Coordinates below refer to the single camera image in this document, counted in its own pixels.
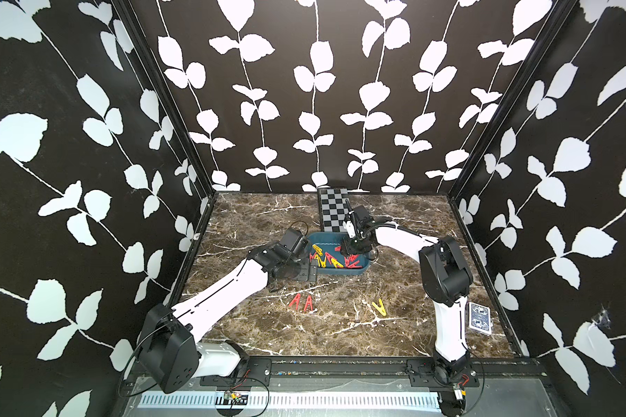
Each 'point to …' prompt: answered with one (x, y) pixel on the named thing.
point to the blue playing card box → (480, 318)
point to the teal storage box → (325, 248)
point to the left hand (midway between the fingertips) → (306, 266)
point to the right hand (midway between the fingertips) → (344, 245)
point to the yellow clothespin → (380, 308)
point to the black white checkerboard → (334, 208)
